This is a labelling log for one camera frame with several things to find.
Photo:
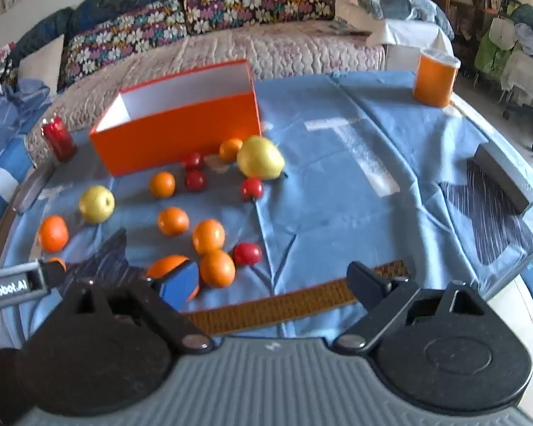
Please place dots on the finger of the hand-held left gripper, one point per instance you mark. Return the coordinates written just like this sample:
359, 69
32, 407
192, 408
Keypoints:
49, 275

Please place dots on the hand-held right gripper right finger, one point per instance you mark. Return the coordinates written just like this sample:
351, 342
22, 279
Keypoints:
364, 282

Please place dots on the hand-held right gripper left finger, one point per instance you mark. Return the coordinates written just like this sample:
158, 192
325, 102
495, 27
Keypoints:
177, 285

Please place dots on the orange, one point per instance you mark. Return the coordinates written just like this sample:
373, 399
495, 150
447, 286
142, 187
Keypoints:
231, 148
173, 221
162, 185
166, 265
53, 233
216, 268
208, 236

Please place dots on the small red apple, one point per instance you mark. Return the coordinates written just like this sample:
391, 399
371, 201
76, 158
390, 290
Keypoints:
247, 254

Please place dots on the yellow apple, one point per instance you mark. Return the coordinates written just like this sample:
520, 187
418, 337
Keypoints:
97, 204

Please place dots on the red tomato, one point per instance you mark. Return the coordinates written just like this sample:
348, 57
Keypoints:
195, 179
194, 159
252, 187

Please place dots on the yellow pear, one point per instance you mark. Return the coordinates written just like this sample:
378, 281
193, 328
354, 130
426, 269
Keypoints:
260, 157

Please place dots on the orange cardboard box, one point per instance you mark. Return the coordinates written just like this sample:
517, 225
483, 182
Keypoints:
182, 133

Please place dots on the blue tablecloth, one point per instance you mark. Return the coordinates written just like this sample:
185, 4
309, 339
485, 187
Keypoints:
337, 164

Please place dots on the red can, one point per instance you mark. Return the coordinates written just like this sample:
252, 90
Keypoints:
58, 138

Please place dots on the blue printed cloth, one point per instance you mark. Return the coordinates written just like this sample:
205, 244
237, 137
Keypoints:
4, 142

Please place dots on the grey rectangular box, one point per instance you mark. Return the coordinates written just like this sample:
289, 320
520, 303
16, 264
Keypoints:
506, 175

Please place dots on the white pillow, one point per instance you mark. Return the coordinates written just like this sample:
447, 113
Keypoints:
42, 66

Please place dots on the orange cup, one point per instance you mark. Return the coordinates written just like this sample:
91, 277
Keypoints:
435, 79

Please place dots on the white folded bedding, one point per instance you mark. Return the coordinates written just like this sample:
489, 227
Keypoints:
382, 24

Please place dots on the green bag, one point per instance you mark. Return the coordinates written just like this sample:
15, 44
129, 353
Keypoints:
493, 49

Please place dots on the pile of clothes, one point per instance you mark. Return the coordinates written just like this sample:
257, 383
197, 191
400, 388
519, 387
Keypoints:
531, 44

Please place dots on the wall socket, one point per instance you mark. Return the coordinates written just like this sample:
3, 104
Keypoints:
11, 1

